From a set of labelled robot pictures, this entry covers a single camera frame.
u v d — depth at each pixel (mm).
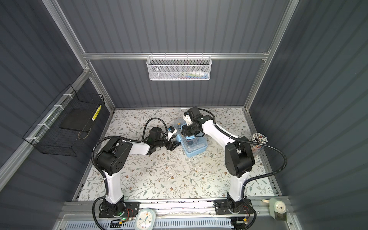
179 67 1238
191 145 859
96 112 805
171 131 854
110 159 526
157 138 812
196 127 667
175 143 911
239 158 490
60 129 709
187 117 841
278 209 676
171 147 886
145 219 691
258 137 791
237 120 1128
